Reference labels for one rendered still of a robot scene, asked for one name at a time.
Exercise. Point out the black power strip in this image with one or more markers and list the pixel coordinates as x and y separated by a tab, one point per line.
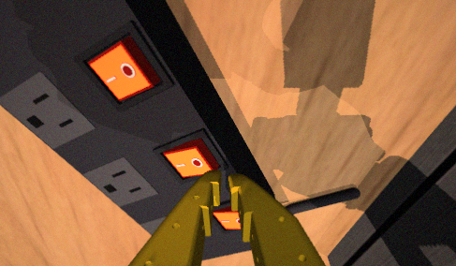
115	88

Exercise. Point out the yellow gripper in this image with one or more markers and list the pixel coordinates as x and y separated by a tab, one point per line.
276	236

